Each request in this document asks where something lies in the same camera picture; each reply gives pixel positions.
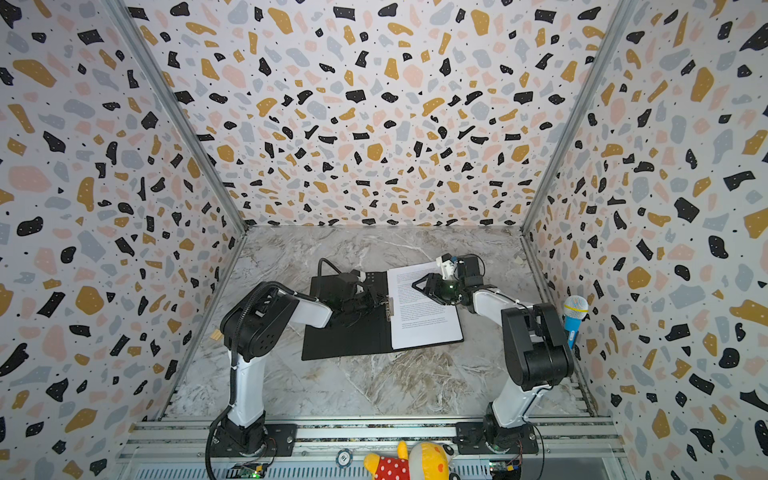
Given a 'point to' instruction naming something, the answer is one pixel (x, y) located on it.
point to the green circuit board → (255, 470)
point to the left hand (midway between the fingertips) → (389, 292)
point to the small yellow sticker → (216, 335)
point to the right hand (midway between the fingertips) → (414, 283)
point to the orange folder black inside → (370, 333)
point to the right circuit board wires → (506, 469)
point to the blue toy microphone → (575, 309)
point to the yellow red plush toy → (425, 461)
